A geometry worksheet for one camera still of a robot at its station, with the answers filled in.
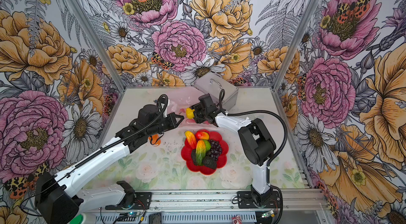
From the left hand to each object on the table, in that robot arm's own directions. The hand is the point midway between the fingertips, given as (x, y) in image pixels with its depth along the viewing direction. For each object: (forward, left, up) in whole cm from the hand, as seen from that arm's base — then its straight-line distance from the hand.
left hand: (183, 122), depth 76 cm
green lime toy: (-4, -11, -17) cm, 21 cm away
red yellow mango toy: (0, -3, -16) cm, 16 cm away
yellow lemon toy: (+12, -2, -10) cm, 16 cm away
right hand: (+13, -1, -11) cm, 17 cm away
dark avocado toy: (-14, -12, -13) cm, 23 cm away
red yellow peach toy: (+2, -8, -16) cm, 18 cm away
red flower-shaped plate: (-8, 0, -20) cm, 21 cm away
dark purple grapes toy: (-5, -16, -19) cm, 25 cm away
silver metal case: (+33, -15, -7) cm, 37 cm away
